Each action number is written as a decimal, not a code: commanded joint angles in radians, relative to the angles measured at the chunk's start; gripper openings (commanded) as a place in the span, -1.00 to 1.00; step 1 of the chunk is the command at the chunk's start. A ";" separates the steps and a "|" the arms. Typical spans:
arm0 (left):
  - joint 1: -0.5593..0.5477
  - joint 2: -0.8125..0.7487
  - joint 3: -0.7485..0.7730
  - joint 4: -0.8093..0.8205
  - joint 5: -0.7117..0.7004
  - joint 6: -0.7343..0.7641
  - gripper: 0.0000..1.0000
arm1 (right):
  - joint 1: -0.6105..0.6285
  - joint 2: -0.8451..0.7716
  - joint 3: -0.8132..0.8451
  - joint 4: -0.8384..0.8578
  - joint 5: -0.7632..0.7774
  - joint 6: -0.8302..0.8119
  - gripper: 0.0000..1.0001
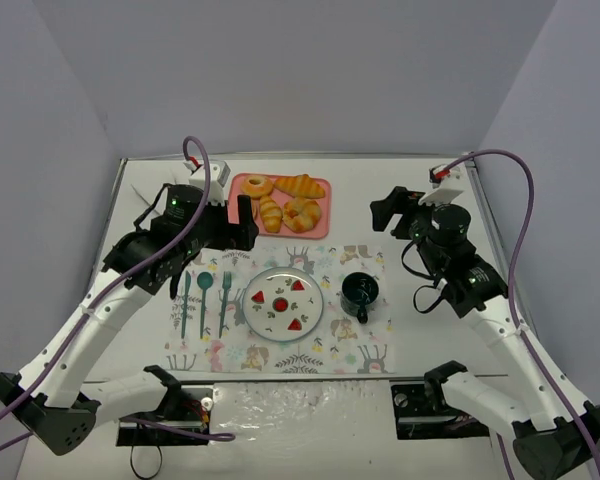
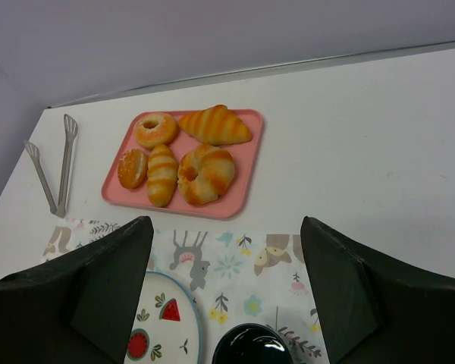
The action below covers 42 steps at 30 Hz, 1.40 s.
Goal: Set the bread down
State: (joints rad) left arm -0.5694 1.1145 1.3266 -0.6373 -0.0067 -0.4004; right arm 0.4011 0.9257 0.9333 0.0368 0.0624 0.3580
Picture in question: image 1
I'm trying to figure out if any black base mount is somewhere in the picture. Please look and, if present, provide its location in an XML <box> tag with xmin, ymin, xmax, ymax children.
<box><xmin>390</xmin><ymin>381</ymin><xmax>490</xmax><ymax>441</ymax></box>
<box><xmin>115</xmin><ymin>385</ymin><xmax>214</xmax><ymax>447</ymax></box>

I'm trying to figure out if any pink plastic tray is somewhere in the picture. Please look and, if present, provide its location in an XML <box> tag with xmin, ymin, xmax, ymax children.
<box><xmin>228</xmin><ymin>172</ymin><xmax>332</xmax><ymax>241</ymax></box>

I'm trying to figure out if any white strawberry plate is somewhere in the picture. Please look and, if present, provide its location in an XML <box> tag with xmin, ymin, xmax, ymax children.
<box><xmin>242</xmin><ymin>267</ymin><xmax>325</xmax><ymax>343</ymax></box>

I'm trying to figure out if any ridged oval bread roll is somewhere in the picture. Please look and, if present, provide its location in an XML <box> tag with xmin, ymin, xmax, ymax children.
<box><xmin>259</xmin><ymin>195</ymin><xmax>283</xmax><ymax>233</ymax></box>

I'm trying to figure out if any dark green mug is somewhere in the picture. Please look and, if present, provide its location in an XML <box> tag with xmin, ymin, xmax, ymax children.
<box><xmin>340</xmin><ymin>272</ymin><xmax>379</xmax><ymax>325</ymax></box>

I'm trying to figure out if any teal plastic fork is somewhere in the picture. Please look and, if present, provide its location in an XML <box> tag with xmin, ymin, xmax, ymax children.
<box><xmin>218</xmin><ymin>271</ymin><xmax>232</xmax><ymax>339</ymax></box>

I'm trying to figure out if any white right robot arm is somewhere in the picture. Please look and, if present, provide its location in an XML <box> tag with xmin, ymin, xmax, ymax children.
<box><xmin>370</xmin><ymin>187</ymin><xmax>600</xmax><ymax>479</ymax></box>

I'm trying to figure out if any floral patterned placemat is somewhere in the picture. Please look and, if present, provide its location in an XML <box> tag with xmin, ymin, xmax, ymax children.
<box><xmin>160</xmin><ymin>245</ymin><xmax>395</xmax><ymax>375</ymax></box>

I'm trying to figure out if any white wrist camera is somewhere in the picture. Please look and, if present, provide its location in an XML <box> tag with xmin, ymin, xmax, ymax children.
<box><xmin>184</xmin><ymin>160</ymin><xmax>231</xmax><ymax>206</ymax></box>
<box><xmin>418</xmin><ymin>165</ymin><xmax>464</xmax><ymax>206</ymax></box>

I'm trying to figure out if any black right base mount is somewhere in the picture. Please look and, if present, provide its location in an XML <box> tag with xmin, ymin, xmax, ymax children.
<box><xmin>390</xmin><ymin>381</ymin><xmax>490</xmax><ymax>441</ymax></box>

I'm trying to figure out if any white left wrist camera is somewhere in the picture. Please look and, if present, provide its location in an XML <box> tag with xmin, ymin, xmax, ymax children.
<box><xmin>184</xmin><ymin>160</ymin><xmax>231</xmax><ymax>206</ymax></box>

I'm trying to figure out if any ring donut bread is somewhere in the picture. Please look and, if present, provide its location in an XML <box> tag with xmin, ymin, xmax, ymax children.
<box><xmin>240</xmin><ymin>175</ymin><xmax>274</xmax><ymax>199</ymax></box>

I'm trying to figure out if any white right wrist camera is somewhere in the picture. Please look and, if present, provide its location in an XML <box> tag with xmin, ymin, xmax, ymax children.
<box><xmin>418</xmin><ymin>165</ymin><xmax>464</xmax><ymax>206</ymax></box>

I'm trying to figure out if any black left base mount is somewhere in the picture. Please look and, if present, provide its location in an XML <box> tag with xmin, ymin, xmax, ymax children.
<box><xmin>115</xmin><ymin>385</ymin><xmax>214</xmax><ymax>447</ymax></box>

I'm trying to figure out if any teal plastic spoon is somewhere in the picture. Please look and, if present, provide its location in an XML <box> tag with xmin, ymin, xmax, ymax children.
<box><xmin>196</xmin><ymin>272</ymin><xmax>214</xmax><ymax>339</ymax></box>

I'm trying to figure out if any curled croissant bread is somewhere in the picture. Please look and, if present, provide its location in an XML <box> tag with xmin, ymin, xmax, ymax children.
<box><xmin>282</xmin><ymin>197</ymin><xmax>322</xmax><ymax>233</ymax></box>

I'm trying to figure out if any long croissant bread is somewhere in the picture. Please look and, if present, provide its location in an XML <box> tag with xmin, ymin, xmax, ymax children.
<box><xmin>274</xmin><ymin>174</ymin><xmax>326</xmax><ymax>199</ymax></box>

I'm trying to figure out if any teal plastic knife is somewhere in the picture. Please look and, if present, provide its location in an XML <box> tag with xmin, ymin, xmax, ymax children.
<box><xmin>180</xmin><ymin>271</ymin><xmax>192</xmax><ymax>341</ymax></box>

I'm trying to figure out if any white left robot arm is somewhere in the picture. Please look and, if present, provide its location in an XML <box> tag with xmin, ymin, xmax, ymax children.
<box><xmin>0</xmin><ymin>184</ymin><xmax>258</xmax><ymax>456</ymax></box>

